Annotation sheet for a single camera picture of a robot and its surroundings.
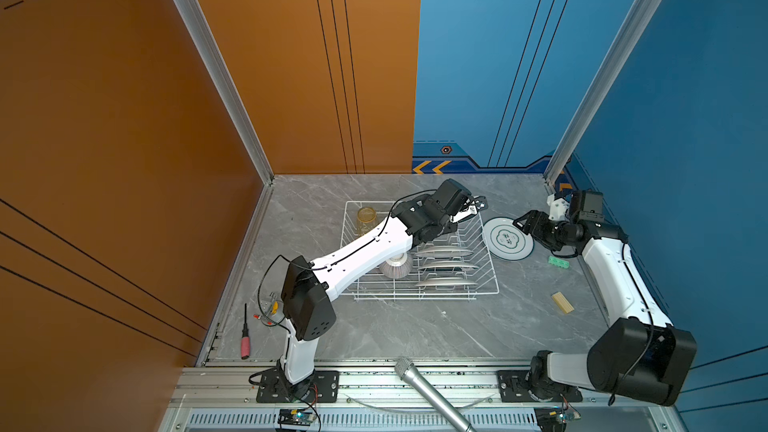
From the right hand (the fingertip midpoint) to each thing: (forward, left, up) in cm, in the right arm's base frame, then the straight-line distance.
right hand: (521, 226), depth 83 cm
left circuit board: (-42, +60, -19) cm, 75 cm away
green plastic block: (-2, -17, -18) cm, 24 cm away
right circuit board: (-42, -2, -19) cm, 46 cm away
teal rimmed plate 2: (-5, +20, -11) cm, 23 cm away
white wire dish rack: (-9, +41, -18) cm, 46 cm away
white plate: (-14, +22, -6) cm, 27 cm away
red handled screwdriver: (-25, +77, -17) cm, 82 cm away
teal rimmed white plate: (+6, -2, -17) cm, 18 cm away
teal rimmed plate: (-2, +21, -9) cm, 23 cm away
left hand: (+3, +22, +8) cm, 24 cm away
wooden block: (-15, -13, -18) cm, 27 cm away
